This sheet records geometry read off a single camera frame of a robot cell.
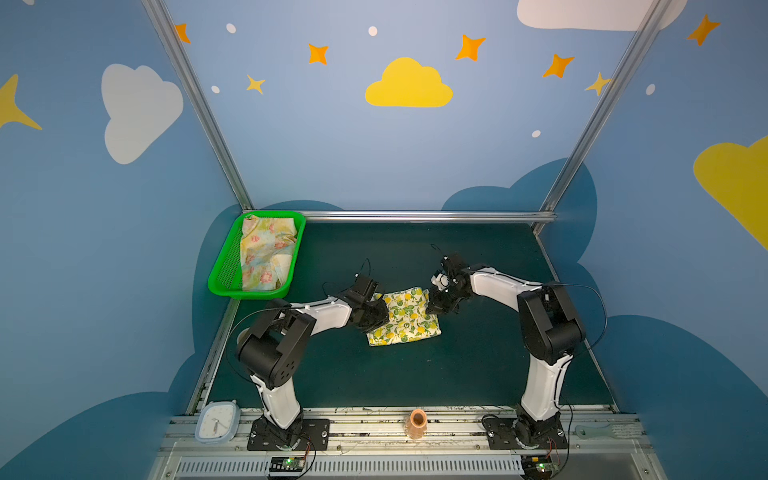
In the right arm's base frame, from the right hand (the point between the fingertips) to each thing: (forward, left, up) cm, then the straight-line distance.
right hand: (428, 308), depth 95 cm
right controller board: (-40, -25, -4) cm, 48 cm away
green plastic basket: (+7, +69, +2) cm, 69 cm away
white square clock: (-36, +54, +1) cm, 65 cm away
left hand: (-5, +10, 0) cm, 11 cm away
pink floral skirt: (+21, +60, +1) cm, 64 cm away
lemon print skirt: (-4, +6, -1) cm, 8 cm away
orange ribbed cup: (-35, +5, +10) cm, 37 cm away
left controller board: (-44, +36, -3) cm, 56 cm away
